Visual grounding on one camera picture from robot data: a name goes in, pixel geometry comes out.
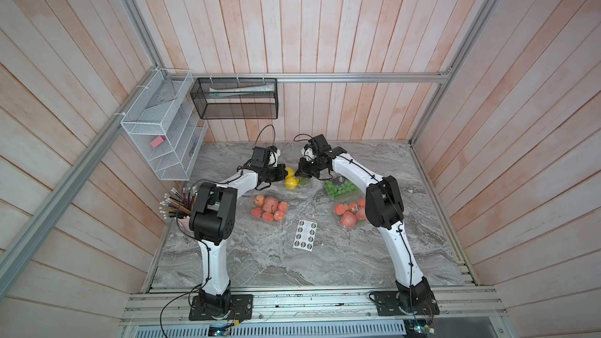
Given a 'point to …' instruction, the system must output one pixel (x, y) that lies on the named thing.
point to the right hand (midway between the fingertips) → (293, 173)
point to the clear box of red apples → (350, 213)
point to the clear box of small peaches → (269, 208)
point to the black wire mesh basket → (235, 98)
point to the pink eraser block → (157, 141)
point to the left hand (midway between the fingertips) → (288, 174)
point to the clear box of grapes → (340, 188)
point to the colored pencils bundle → (177, 204)
